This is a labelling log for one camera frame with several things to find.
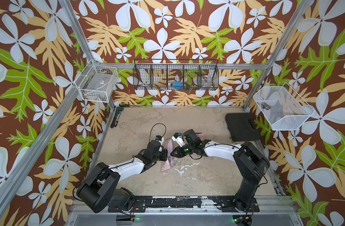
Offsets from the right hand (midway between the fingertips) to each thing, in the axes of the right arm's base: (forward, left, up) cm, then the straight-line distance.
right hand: (171, 153), depth 87 cm
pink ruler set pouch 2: (+9, -19, +6) cm, 22 cm away
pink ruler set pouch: (-5, +1, -1) cm, 5 cm away
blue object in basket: (+39, -5, +22) cm, 45 cm away
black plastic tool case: (+24, -53, -5) cm, 59 cm away
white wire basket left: (+34, +46, +29) cm, 64 cm away
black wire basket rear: (+47, -3, +26) cm, 54 cm away
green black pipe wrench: (+43, +46, -5) cm, 63 cm away
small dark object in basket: (+21, -58, +20) cm, 65 cm away
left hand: (+3, +2, -1) cm, 4 cm away
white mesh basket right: (+17, -66, +22) cm, 72 cm away
